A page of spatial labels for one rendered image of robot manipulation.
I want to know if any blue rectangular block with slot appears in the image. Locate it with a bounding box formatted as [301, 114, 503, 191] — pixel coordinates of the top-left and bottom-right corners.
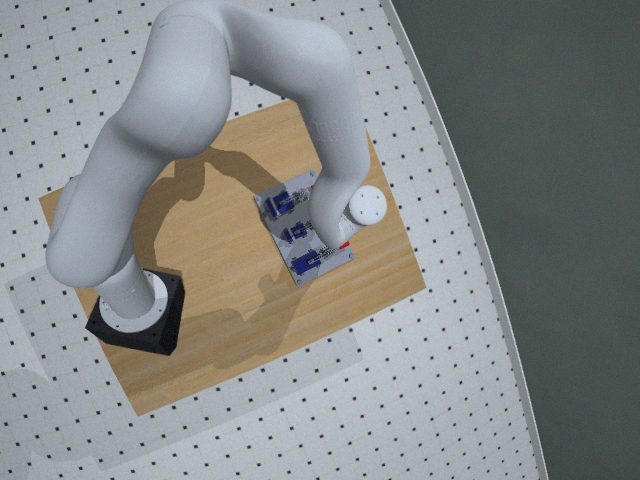
[266, 191, 295, 217]
[284, 223, 308, 242]

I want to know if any blue rectangular plate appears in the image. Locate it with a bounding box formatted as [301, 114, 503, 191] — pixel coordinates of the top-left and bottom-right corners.
[292, 251, 322, 275]

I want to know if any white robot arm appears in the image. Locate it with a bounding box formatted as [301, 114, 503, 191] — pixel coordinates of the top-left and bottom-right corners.
[45, 0, 387, 333]

